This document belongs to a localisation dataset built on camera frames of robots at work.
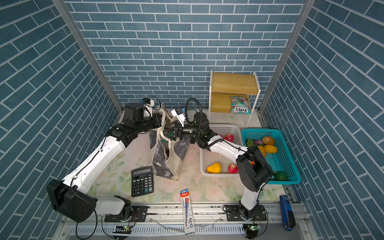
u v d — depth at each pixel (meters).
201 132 0.64
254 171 0.47
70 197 0.38
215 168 0.84
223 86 0.85
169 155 0.66
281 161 0.89
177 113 0.66
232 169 0.84
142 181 0.82
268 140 0.96
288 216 0.70
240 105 0.99
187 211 0.74
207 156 0.93
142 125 0.62
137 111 0.57
